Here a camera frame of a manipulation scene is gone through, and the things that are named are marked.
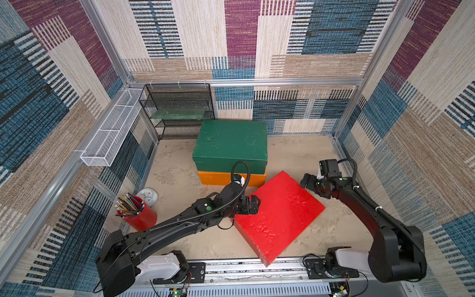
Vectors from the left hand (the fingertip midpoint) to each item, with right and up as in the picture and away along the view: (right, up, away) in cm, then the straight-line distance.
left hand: (254, 202), depth 76 cm
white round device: (-50, -1, +16) cm, 53 cm away
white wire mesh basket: (-72, +25, +18) cm, 78 cm away
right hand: (+27, +4, +12) cm, 30 cm away
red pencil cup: (-46, -8, +4) cm, 47 cm away
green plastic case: (-36, +40, +19) cm, 57 cm away
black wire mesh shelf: (-37, +51, +27) cm, 68 cm away
